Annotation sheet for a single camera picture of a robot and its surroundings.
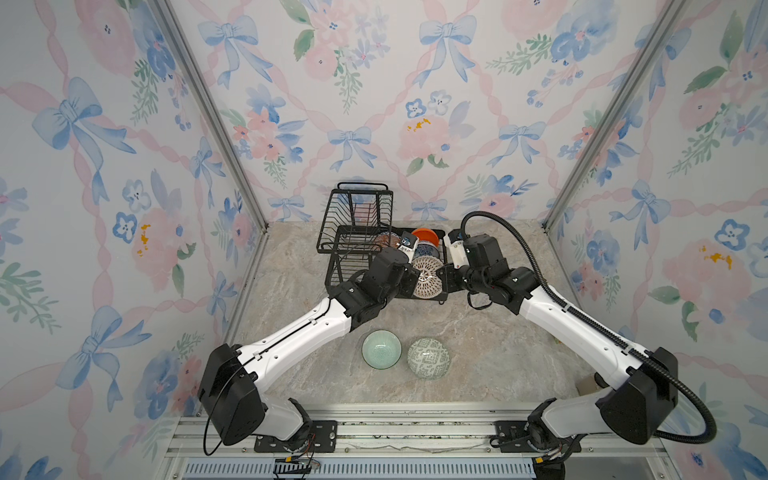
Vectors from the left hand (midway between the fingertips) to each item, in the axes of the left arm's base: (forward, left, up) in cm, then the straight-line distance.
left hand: (413, 262), depth 76 cm
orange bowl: (+25, -7, -17) cm, 31 cm away
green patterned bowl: (-15, -5, -25) cm, 30 cm away
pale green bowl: (-13, +8, -24) cm, 29 cm away
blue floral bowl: (+23, -8, -21) cm, 32 cm away
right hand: (+1, -7, -4) cm, 8 cm away
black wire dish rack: (+32, +17, -18) cm, 41 cm away
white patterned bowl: (-2, -4, -7) cm, 9 cm away
